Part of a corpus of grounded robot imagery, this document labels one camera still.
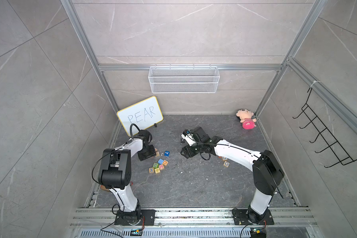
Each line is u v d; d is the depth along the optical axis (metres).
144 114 1.04
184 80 1.01
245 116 1.12
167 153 0.96
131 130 0.75
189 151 0.77
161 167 0.90
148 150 0.84
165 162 0.92
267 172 0.48
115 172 0.49
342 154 0.59
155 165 0.90
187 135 0.78
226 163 0.91
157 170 0.88
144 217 0.73
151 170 0.88
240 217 0.73
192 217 0.75
